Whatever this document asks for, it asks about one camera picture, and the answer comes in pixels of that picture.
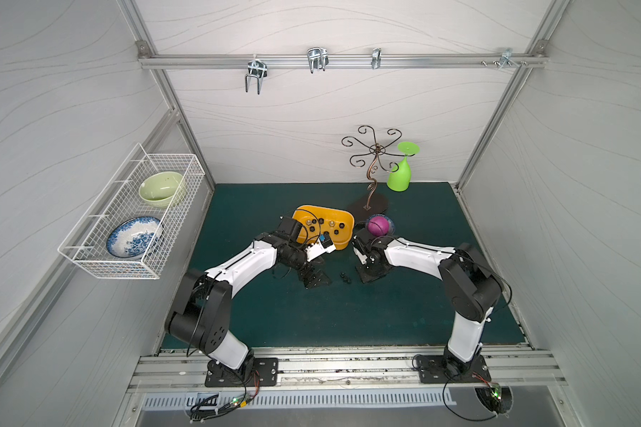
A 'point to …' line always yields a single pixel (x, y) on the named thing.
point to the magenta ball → (377, 226)
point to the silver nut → (332, 223)
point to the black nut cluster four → (341, 225)
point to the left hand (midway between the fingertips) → (325, 271)
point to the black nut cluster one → (342, 275)
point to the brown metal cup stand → (373, 203)
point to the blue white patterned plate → (135, 237)
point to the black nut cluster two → (347, 280)
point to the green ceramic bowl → (160, 189)
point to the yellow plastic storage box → (317, 221)
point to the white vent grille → (186, 402)
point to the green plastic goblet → (400, 181)
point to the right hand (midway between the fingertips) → (366, 274)
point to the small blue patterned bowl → (391, 225)
